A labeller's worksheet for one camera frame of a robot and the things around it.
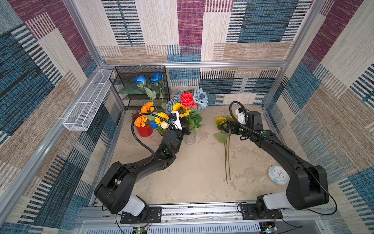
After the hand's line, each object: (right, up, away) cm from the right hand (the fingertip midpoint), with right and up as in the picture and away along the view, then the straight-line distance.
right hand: (229, 127), depth 87 cm
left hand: (-25, +6, -9) cm, 27 cm away
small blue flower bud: (-41, +2, -14) cm, 43 cm away
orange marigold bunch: (-45, +5, -17) cm, 49 cm away
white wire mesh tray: (-91, +6, +5) cm, 91 cm away
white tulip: (-35, +2, -15) cm, 38 cm away
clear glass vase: (-22, -8, +10) cm, 26 cm away
